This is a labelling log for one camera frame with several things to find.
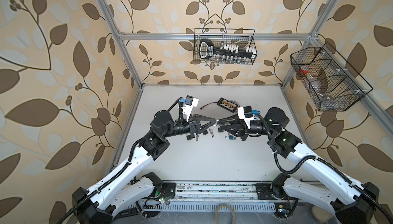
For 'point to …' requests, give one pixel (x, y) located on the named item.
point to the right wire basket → (332, 83)
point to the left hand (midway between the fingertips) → (215, 123)
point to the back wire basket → (226, 59)
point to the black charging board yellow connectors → (227, 105)
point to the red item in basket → (304, 70)
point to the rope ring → (224, 205)
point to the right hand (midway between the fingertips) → (221, 124)
